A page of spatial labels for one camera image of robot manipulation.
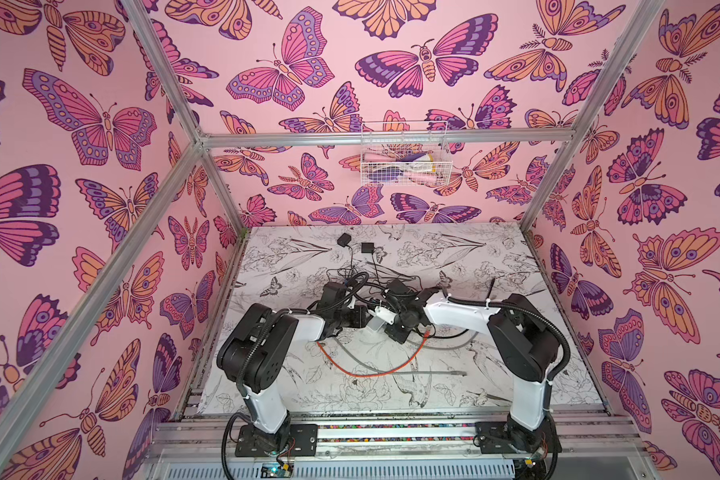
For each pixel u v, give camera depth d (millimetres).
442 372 850
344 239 1155
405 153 953
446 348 897
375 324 914
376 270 1059
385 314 839
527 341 493
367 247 1125
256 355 462
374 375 840
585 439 745
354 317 854
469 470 701
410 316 687
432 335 925
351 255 1128
